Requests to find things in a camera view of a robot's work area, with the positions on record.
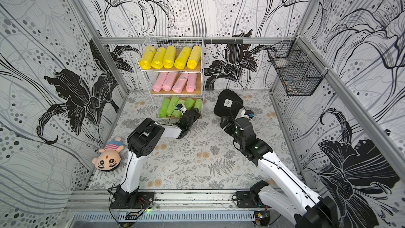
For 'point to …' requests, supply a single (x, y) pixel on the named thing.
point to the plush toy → (109, 158)
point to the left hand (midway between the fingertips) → (197, 111)
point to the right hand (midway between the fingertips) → (227, 120)
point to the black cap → (228, 103)
